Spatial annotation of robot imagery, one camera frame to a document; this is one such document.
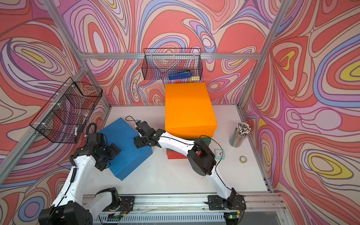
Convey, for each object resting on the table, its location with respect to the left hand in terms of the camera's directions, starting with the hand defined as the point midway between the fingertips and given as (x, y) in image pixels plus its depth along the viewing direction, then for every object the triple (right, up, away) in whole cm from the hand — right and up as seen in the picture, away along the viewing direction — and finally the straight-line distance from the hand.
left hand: (115, 155), depth 80 cm
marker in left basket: (-13, +12, -14) cm, 22 cm away
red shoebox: (+35, +6, -20) cm, 41 cm away
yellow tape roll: (+78, -5, +9) cm, 79 cm away
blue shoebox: (-3, +10, +14) cm, 18 cm away
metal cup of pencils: (+75, +15, +2) cm, 76 cm away
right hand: (+13, +5, +6) cm, 15 cm away
